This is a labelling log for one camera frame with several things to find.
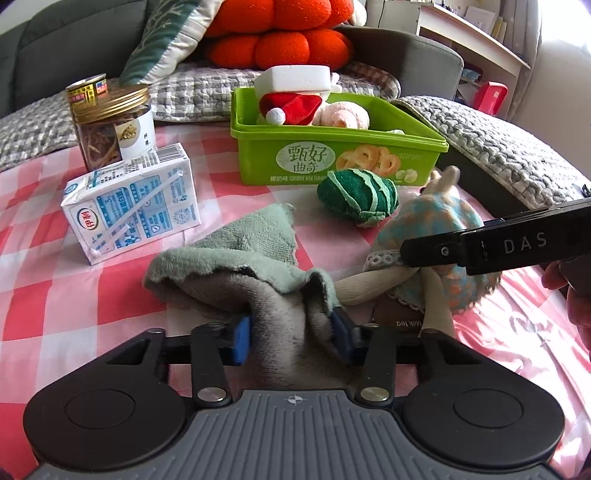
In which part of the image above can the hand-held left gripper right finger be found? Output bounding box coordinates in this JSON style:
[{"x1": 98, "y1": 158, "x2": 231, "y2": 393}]
[{"x1": 330, "y1": 307, "x2": 485, "y2": 409}]

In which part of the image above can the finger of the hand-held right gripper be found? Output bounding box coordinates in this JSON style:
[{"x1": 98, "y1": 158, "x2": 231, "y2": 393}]
[{"x1": 399, "y1": 230, "x2": 468, "y2": 269}]

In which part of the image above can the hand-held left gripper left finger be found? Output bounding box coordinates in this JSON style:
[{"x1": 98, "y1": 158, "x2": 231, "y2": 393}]
[{"x1": 104, "y1": 316, "x2": 254, "y2": 409}]

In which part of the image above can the rabbit doll with blue dress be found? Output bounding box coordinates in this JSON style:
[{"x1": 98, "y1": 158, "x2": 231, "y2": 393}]
[{"x1": 333, "y1": 165, "x2": 502, "y2": 333}]

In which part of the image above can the grey-green towel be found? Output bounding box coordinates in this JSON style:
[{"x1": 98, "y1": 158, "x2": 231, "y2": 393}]
[{"x1": 143, "y1": 203, "x2": 343, "y2": 393}]

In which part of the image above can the pink pig plush toy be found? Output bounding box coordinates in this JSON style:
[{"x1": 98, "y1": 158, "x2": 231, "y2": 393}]
[{"x1": 314, "y1": 71, "x2": 371, "y2": 131}]

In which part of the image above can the green plastic box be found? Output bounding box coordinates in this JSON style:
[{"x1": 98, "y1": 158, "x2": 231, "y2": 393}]
[{"x1": 230, "y1": 86, "x2": 450, "y2": 186}]

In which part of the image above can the santa plush toy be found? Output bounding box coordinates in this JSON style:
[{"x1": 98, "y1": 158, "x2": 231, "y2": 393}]
[{"x1": 256, "y1": 91, "x2": 324, "y2": 126}]

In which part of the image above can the white sponge block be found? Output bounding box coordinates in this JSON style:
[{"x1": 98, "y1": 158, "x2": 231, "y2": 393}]
[{"x1": 253, "y1": 65, "x2": 333, "y2": 100}]

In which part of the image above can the brown soft toy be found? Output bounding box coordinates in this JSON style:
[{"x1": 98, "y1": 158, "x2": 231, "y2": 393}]
[{"x1": 372, "y1": 295, "x2": 428, "y2": 335}]

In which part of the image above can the person's right hand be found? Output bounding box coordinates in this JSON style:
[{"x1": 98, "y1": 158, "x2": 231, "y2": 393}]
[{"x1": 541, "y1": 258, "x2": 591, "y2": 361}]

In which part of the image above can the green striped plush toy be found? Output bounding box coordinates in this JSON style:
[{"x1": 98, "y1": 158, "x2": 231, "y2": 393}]
[{"x1": 316, "y1": 168, "x2": 399, "y2": 228}]

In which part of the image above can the grey pebble-pattern quilted blanket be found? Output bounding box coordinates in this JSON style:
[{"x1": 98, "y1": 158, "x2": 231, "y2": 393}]
[{"x1": 392, "y1": 95, "x2": 591, "y2": 213}]

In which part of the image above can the red plastic stool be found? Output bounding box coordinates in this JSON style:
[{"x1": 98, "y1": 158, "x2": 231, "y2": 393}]
[{"x1": 473, "y1": 82, "x2": 509, "y2": 116}]

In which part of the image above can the blue and white milk carton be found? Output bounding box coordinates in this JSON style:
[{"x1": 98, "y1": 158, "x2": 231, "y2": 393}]
[{"x1": 61, "y1": 142, "x2": 202, "y2": 266}]

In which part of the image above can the white shelf unit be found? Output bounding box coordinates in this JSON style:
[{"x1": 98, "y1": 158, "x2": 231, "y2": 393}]
[{"x1": 367, "y1": 0, "x2": 532, "y2": 121}]

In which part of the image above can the red and white checked tablecloth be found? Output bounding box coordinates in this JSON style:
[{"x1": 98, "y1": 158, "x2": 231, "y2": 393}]
[{"x1": 0, "y1": 122, "x2": 591, "y2": 467}]

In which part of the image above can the clear jar with gold lid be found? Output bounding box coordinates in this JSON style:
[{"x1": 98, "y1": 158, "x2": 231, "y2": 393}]
[{"x1": 71, "y1": 84, "x2": 155, "y2": 172}]

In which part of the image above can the grey checked quilted blanket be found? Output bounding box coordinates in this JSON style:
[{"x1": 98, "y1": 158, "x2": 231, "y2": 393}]
[{"x1": 0, "y1": 60, "x2": 402, "y2": 171}]

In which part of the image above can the orange pumpkin cushion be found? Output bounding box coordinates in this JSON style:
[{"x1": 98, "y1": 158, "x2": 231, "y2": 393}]
[{"x1": 203, "y1": 0, "x2": 355, "y2": 70}]

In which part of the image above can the yellow labelled tin can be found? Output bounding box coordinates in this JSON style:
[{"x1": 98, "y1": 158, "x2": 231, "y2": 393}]
[{"x1": 65, "y1": 74, "x2": 109, "y2": 123}]

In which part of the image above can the green leaf-print pillow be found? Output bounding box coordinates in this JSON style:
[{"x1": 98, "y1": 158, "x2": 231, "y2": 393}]
[{"x1": 119, "y1": 0, "x2": 227, "y2": 86}]

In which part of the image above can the grey sofa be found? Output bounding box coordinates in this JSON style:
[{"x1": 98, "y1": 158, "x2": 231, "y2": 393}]
[{"x1": 0, "y1": 0, "x2": 465, "y2": 118}]

